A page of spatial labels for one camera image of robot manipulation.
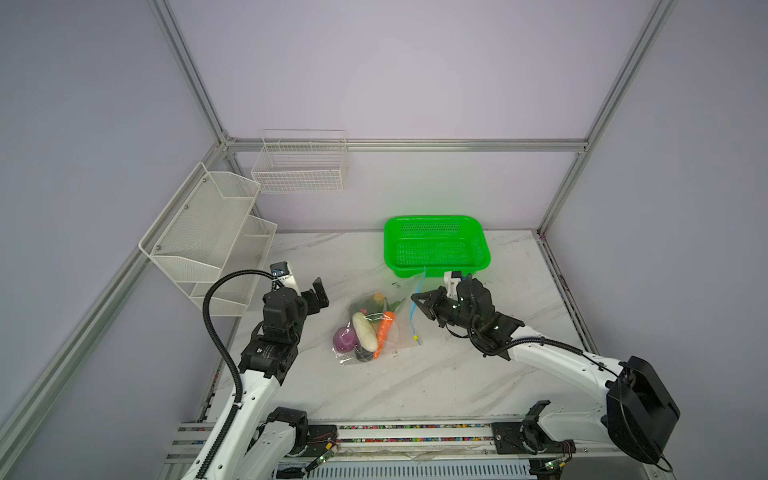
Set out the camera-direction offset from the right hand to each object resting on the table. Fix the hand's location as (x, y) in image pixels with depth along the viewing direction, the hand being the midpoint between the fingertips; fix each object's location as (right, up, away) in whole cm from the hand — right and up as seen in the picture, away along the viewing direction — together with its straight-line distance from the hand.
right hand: (407, 297), depth 76 cm
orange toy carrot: (-6, -11, +10) cm, 16 cm away
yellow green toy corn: (-9, -3, +12) cm, 15 cm away
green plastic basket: (+11, +15, +41) cm, 45 cm away
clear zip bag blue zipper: (0, -10, +8) cm, 12 cm away
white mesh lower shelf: (-46, 0, 0) cm, 46 cm away
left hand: (-27, +3, -1) cm, 27 cm away
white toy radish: (-11, -11, +7) cm, 17 cm away
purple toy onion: (-17, -13, +7) cm, 23 cm away
